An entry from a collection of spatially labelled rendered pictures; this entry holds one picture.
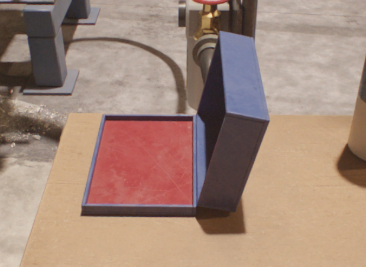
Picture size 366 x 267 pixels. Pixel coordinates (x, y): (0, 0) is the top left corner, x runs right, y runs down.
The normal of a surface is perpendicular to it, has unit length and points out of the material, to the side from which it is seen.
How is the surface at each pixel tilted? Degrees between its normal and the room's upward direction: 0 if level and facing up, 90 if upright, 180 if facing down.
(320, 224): 0
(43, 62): 90
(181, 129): 0
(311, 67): 0
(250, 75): 12
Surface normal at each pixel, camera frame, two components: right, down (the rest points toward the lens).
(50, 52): -0.01, 0.58
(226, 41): 0.22, -0.79
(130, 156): 0.00, -0.82
